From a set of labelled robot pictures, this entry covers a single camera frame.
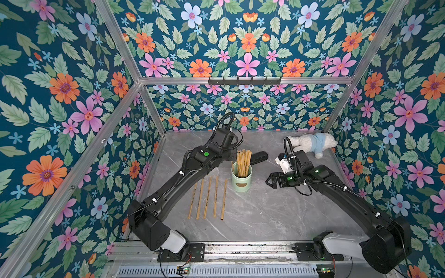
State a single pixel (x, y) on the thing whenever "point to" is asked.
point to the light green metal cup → (240, 184)
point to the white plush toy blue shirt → (316, 142)
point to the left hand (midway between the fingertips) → (235, 149)
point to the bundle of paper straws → (243, 162)
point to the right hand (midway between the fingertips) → (277, 177)
